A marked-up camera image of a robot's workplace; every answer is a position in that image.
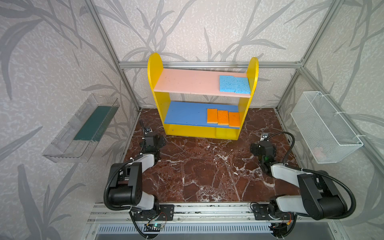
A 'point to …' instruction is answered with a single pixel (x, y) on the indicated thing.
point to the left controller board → (152, 227)
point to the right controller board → (279, 229)
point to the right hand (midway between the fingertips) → (262, 139)
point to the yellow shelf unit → (190, 119)
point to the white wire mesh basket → (328, 136)
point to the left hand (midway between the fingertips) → (154, 133)
